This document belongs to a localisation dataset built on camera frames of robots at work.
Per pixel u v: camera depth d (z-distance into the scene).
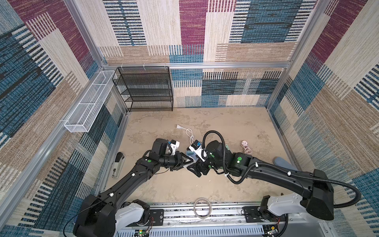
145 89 1.10
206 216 0.74
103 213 0.39
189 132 1.05
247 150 0.94
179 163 0.68
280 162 0.91
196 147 0.63
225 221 0.73
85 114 0.73
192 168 0.66
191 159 0.75
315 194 0.40
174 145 0.76
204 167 0.63
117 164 0.87
